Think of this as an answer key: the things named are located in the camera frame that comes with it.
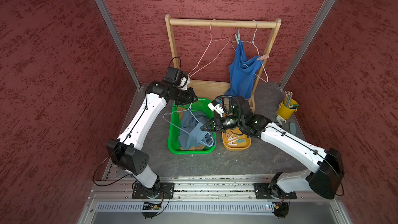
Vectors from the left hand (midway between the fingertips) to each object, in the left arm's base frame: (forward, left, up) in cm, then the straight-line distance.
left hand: (194, 102), depth 75 cm
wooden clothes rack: (+35, -6, -27) cm, 44 cm away
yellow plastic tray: (-8, -23, -26) cm, 35 cm away
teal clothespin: (-8, -27, -26) cm, 39 cm away
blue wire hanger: (-4, +4, -1) cm, 5 cm away
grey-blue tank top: (-16, +1, -4) cm, 17 cm away
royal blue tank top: (+23, -28, 0) cm, 36 cm away
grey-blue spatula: (+1, -62, -28) cm, 68 cm away
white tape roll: (+6, -55, -26) cm, 61 cm away
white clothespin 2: (-10, -22, -26) cm, 36 cm away
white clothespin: (-7, -22, -26) cm, 34 cm away
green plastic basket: (-12, +12, -23) cm, 29 cm away
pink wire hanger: (+43, -6, +2) cm, 43 cm away
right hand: (-17, -4, 0) cm, 17 cm away
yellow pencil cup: (+10, -58, -19) cm, 62 cm away
